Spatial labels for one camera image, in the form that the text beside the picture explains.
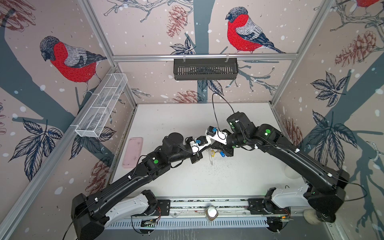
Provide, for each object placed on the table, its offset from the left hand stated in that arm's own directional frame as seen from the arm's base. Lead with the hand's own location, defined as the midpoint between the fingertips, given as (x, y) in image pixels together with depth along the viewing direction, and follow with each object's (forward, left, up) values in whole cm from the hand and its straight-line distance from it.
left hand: (209, 145), depth 64 cm
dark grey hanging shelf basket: (+62, -2, 0) cm, 62 cm away
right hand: (+1, -1, -3) cm, 3 cm away
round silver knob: (-22, -1, -19) cm, 29 cm away
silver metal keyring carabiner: (+7, -3, -30) cm, 31 cm away
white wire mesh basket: (+21, +56, +1) cm, 60 cm away
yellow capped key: (-1, -2, -6) cm, 6 cm away
